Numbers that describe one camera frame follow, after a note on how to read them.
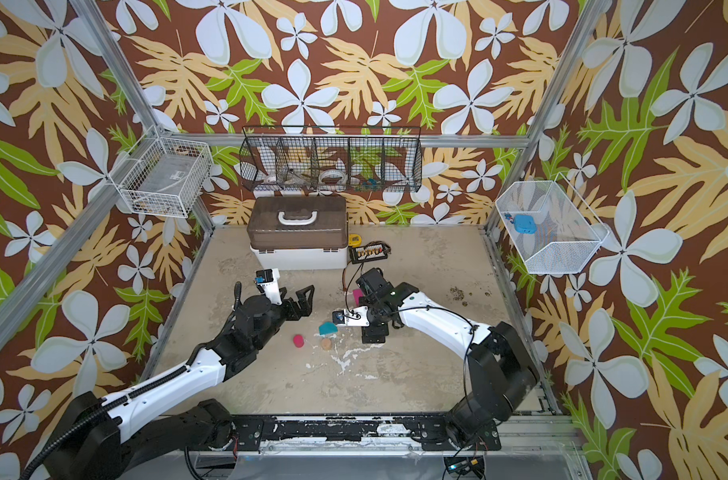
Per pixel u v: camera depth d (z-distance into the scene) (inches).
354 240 44.8
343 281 41.1
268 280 27.0
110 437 15.6
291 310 27.7
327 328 36.7
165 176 33.9
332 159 38.5
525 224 33.9
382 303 24.1
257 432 29.3
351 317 28.5
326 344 34.1
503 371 17.2
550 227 33.0
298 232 35.6
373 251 43.7
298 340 34.9
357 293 40.2
